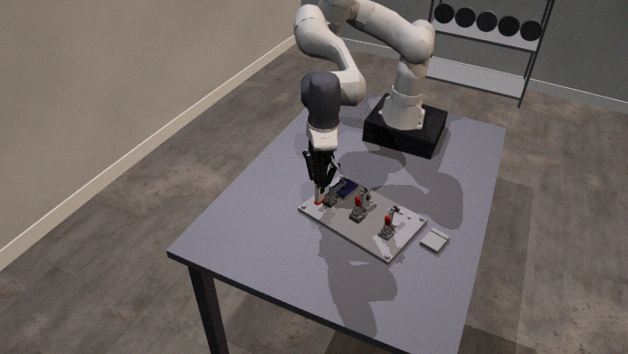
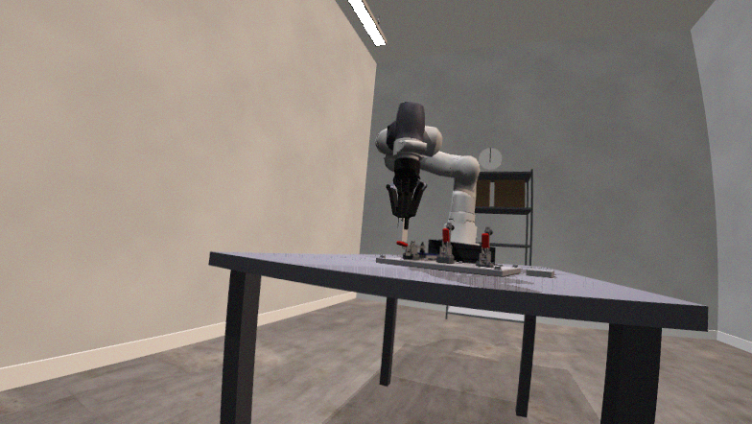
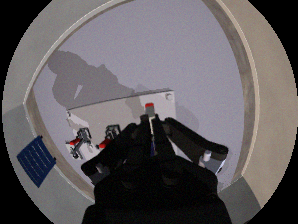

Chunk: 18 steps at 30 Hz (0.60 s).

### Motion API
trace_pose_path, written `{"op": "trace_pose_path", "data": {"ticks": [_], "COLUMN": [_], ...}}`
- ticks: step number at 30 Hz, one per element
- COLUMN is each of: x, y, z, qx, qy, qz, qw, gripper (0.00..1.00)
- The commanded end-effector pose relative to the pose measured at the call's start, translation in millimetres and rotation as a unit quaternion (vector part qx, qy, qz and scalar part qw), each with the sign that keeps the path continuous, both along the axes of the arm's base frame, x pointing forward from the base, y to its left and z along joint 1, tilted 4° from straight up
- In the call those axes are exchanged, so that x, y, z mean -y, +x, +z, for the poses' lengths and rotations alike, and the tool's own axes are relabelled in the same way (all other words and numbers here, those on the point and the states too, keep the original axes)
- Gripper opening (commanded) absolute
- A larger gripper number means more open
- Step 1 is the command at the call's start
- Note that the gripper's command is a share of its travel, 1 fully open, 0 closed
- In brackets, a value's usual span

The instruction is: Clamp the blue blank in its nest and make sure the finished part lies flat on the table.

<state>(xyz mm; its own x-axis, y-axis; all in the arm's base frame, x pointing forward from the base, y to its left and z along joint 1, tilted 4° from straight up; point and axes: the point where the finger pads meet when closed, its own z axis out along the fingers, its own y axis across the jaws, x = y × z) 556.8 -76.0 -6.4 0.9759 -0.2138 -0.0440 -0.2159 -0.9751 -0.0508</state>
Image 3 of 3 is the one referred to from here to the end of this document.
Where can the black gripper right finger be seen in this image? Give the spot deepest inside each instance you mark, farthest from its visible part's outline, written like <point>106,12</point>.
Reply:
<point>199,150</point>

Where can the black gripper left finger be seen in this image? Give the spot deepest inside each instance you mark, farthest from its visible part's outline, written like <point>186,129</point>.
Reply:
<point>115,153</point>

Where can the grey fixture plate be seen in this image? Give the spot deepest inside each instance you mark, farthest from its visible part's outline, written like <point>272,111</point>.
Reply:
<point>123,111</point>

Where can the grey rectangular block with slot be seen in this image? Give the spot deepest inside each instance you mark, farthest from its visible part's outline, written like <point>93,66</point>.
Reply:
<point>73,146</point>

